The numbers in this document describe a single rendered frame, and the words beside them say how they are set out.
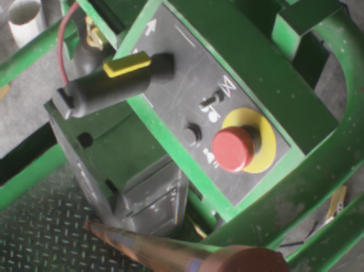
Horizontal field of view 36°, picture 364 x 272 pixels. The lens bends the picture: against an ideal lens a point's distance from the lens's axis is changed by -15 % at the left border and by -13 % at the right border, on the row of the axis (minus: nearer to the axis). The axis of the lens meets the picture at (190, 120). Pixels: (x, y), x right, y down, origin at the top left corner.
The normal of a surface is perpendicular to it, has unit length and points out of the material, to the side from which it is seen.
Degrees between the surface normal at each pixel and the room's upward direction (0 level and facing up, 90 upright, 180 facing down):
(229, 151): 58
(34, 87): 0
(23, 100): 0
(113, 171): 0
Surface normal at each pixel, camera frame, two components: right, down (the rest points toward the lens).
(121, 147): 0.04, -0.37
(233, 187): -0.64, 0.27
